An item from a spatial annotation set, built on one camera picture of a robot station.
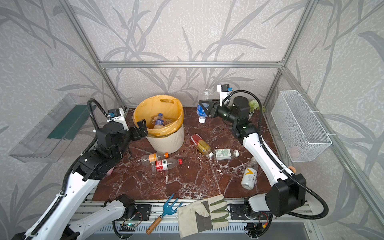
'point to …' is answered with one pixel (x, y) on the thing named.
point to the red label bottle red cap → (165, 164)
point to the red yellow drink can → (200, 143)
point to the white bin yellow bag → (163, 116)
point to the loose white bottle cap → (211, 154)
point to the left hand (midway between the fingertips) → (139, 118)
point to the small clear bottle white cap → (253, 163)
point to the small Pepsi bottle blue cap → (159, 122)
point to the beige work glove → (202, 215)
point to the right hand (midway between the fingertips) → (204, 98)
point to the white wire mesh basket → (303, 137)
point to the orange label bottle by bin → (147, 159)
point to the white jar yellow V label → (249, 178)
